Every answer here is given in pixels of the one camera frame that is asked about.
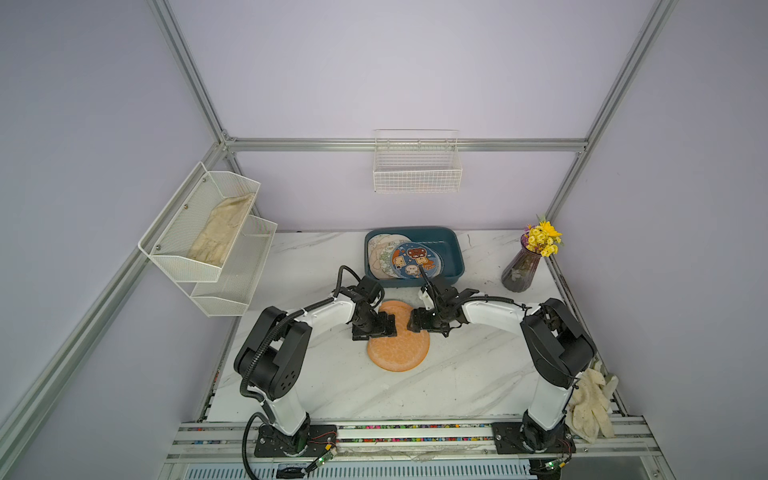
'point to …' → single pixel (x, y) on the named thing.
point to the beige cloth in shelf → (220, 230)
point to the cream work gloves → (589, 411)
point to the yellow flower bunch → (542, 238)
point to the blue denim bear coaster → (407, 258)
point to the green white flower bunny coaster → (380, 252)
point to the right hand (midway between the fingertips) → (410, 331)
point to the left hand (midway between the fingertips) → (383, 339)
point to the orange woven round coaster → (407, 350)
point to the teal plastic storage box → (448, 240)
